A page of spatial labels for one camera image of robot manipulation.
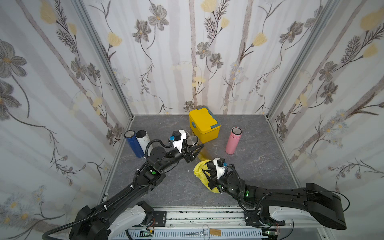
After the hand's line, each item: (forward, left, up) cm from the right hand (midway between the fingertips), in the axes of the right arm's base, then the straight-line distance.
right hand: (204, 170), depth 72 cm
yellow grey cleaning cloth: (-2, +2, -2) cm, 3 cm away
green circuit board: (-26, +27, -19) cm, 42 cm away
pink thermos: (+20, -18, -4) cm, 27 cm away
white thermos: (+15, +33, +2) cm, 36 cm away
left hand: (+7, +3, +15) cm, 17 cm away
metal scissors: (-23, -1, -16) cm, 29 cm away
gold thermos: (+6, +6, +17) cm, 19 cm away
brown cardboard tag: (-25, -6, -17) cm, 31 cm away
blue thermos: (+17, +41, +1) cm, 44 cm away
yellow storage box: (+34, 0, -6) cm, 34 cm away
